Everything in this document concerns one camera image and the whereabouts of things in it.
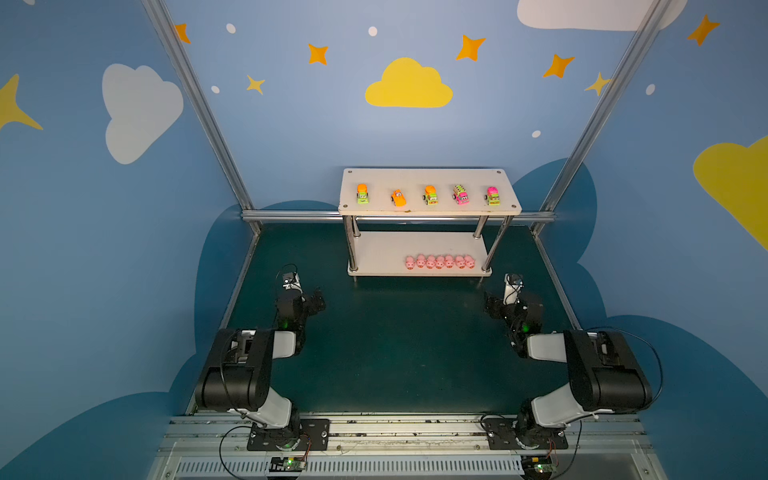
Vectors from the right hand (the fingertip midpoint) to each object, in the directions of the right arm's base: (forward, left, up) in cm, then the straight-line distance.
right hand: (503, 289), depth 95 cm
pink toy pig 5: (+10, +17, +1) cm, 20 cm away
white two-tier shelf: (+13, +40, +2) cm, 42 cm away
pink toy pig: (+8, +30, +1) cm, 32 cm away
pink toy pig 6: (+10, +13, +1) cm, 16 cm away
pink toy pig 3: (+9, +23, +1) cm, 25 cm away
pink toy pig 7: (+10, +10, +1) cm, 14 cm away
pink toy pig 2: (+9, +26, +1) cm, 28 cm away
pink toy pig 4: (+9, +20, +1) cm, 22 cm away
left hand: (-4, +63, 0) cm, 63 cm away
